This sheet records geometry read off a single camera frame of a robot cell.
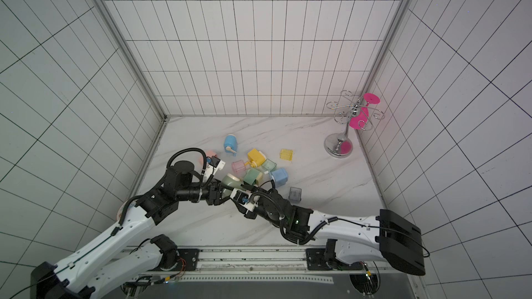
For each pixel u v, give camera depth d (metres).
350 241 0.47
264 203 0.48
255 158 0.98
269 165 0.98
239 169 0.95
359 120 0.80
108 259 0.44
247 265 0.73
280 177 0.87
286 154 1.02
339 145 1.05
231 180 0.66
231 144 0.99
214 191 0.61
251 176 0.89
